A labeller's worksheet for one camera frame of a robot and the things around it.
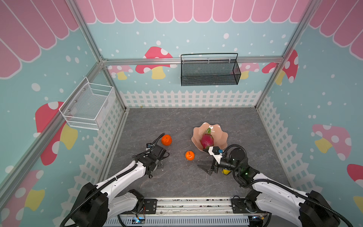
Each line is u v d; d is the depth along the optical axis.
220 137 0.99
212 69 0.94
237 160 0.60
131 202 0.61
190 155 0.89
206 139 0.92
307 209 0.41
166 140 0.94
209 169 0.65
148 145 0.77
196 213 0.74
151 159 0.62
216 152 0.62
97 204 0.40
